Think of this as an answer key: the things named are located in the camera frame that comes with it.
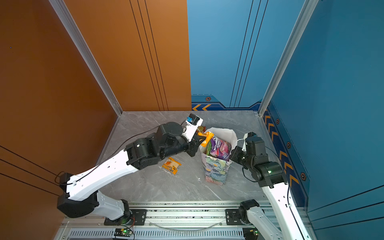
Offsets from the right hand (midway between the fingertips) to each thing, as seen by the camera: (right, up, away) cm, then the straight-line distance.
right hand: (229, 150), depth 70 cm
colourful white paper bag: (-6, -10, +1) cm, 11 cm away
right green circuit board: (+10, -39, 0) cm, 41 cm away
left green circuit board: (-50, -39, 0) cm, 64 cm away
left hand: (-12, +8, -11) cm, 18 cm away
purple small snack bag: (-3, 0, +4) cm, 5 cm away
